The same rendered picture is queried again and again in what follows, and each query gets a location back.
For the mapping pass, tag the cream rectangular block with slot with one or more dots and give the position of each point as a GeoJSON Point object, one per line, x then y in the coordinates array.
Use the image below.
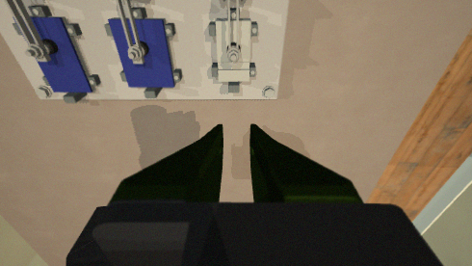
{"type": "Point", "coordinates": [227, 73]}

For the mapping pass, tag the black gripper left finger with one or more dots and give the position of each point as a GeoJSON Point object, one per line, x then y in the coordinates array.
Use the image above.
{"type": "Point", "coordinates": [193, 173]}

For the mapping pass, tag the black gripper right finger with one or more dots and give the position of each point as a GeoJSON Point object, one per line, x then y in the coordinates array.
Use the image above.
{"type": "Point", "coordinates": [291, 176]}

